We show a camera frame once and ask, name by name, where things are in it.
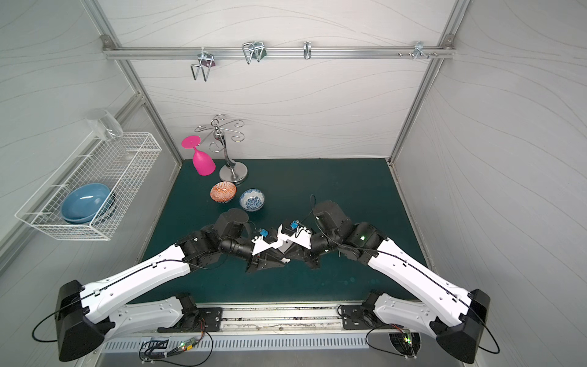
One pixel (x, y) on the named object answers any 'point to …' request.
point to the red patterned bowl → (223, 192)
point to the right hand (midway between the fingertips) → (286, 251)
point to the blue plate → (87, 203)
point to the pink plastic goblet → (202, 164)
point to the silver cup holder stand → (231, 171)
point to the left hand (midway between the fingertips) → (283, 260)
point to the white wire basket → (101, 162)
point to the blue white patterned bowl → (252, 199)
